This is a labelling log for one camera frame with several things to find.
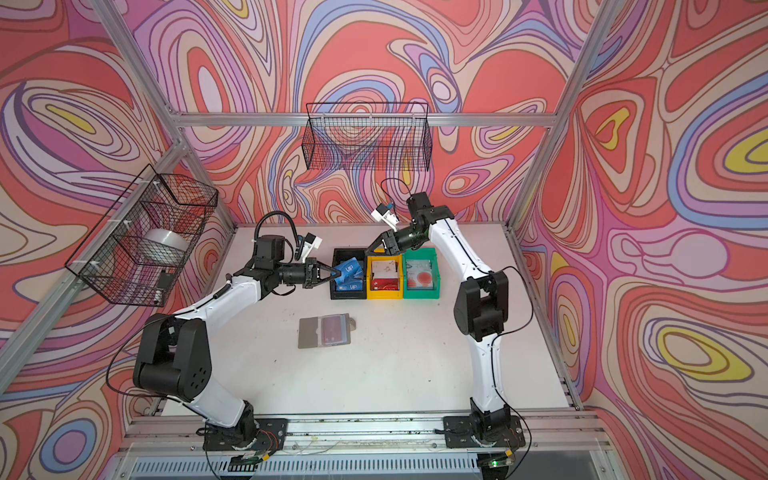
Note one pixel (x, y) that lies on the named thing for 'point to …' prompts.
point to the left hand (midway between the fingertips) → (340, 274)
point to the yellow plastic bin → (384, 294)
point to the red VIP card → (334, 330)
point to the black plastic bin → (341, 256)
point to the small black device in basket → (165, 280)
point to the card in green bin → (419, 274)
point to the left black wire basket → (141, 247)
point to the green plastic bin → (421, 254)
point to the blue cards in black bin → (355, 284)
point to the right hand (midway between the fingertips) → (373, 258)
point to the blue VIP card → (348, 270)
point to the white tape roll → (168, 237)
